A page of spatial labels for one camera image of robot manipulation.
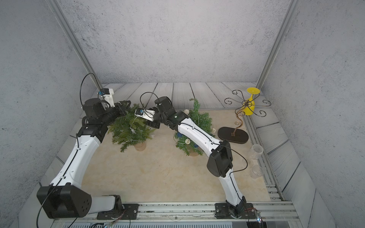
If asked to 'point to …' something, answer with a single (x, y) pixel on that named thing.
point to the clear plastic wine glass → (255, 152)
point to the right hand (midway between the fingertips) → (144, 116)
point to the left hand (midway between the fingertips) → (131, 101)
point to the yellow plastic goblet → (248, 106)
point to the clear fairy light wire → (133, 131)
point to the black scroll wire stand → (241, 136)
